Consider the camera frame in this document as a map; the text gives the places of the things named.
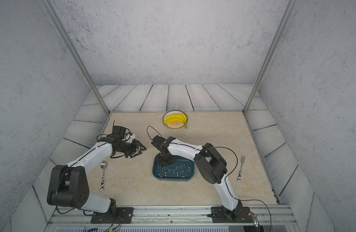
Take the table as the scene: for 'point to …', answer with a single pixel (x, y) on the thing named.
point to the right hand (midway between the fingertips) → (163, 165)
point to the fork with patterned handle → (242, 160)
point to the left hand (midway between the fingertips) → (146, 149)
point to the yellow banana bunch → (178, 117)
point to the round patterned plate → (175, 124)
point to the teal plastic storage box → (182, 169)
